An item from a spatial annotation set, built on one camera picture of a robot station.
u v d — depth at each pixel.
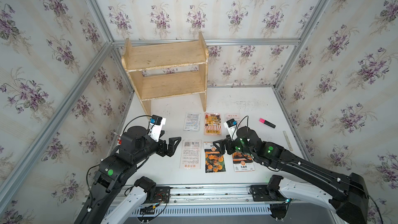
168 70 1.14
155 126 0.53
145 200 0.62
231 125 0.65
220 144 0.66
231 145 0.65
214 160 0.84
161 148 0.54
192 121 1.01
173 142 0.55
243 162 0.83
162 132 0.66
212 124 0.98
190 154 0.86
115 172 0.40
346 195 0.40
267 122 0.99
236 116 1.03
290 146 0.89
